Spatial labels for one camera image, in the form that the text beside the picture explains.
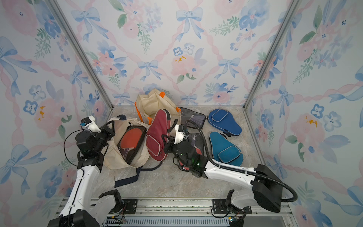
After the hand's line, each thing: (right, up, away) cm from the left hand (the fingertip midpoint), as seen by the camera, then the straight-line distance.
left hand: (114, 120), depth 75 cm
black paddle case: (+40, +4, +39) cm, 55 cm away
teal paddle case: (+63, -20, +15) cm, 67 cm away
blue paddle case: (+67, 0, +32) cm, 74 cm away
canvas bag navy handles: (-2, -21, +3) cm, 22 cm away
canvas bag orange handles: (+11, +12, +29) cm, 33 cm away
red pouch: (+25, -3, -5) cm, 26 cm away
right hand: (+23, -5, -3) cm, 24 cm away
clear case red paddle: (+2, -14, +16) cm, 21 cm away
